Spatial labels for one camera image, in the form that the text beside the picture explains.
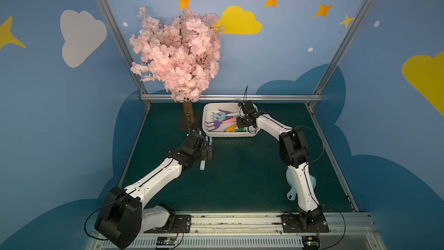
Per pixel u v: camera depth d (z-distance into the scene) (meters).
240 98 1.45
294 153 0.61
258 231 0.74
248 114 0.85
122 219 0.40
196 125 1.11
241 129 1.05
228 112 1.13
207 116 1.13
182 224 0.74
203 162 0.92
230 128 1.05
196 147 0.66
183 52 0.61
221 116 1.14
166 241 0.72
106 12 0.77
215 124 1.09
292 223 0.75
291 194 0.80
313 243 0.73
